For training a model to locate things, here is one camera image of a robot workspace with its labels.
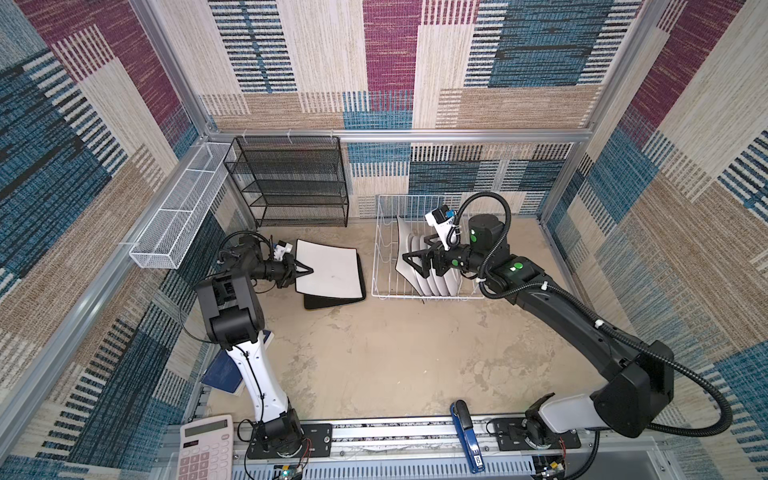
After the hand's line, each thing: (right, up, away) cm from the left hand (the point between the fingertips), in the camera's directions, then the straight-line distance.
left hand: (310, 267), depth 96 cm
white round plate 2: (+40, -4, -8) cm, 41 cm away
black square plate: (+5, -11, 0) cm, 12 cm away
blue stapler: (+43, -38, -24) cm, 62 cm away
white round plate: (+35, -4, -8) cm, 36 cm away
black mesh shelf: (-11, +31, +15) cm, 36 cm away
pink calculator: (-18, -41, -24) cm, 51 cm away
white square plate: (+6, -1, +9) cm, 11 cm away
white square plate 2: (+28, +1, -15) cm, 32 cm away
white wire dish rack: (+24, -4, -2) cm, 24 cm away
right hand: (+31, +5, -22) cm, 38 cm away
